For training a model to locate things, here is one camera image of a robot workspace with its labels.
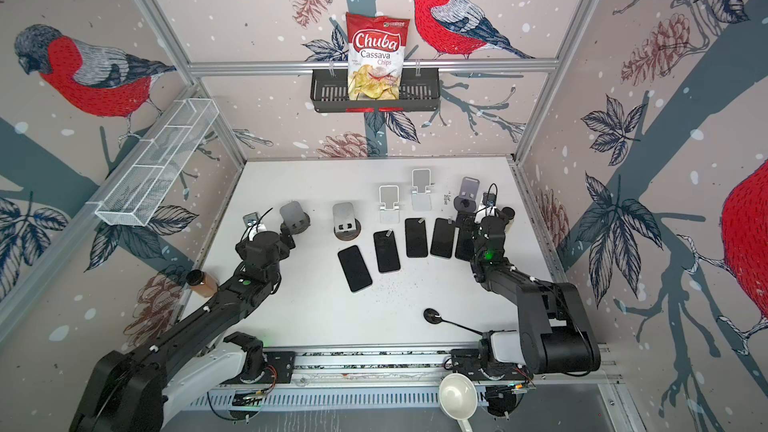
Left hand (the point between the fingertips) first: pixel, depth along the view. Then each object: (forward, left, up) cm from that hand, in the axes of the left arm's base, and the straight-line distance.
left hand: (266, 230), depth 83 cm
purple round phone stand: (+20, -63, -13) cm, 67 cm away
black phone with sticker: (+6, -44, -15) cm, 47 cm away
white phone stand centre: (+15, -35, -6) cm, 39 cm away
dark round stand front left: (+8, -5, -12) cm, 15 cm away
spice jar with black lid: (+8, -73, -4) cm, 73 cm away
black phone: (-5, -24, -14) cm, 28 cm away
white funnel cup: (-38, -51, -14) cm, 65 cm away
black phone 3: (+4, -53, -16) cm, 56 cm away
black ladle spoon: (-20, -47, -13) cm, 53 cm away
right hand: (+7, -61, 0) cm, 62 cm away
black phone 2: (+1, -34, -15) cm, 37 cm away
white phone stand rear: (+23, -47, -15) cm, 54 cm away
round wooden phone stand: (+7, -21, -10) cm, 24 cm away
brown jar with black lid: (-12, +17, -7) cm, 22 cm away
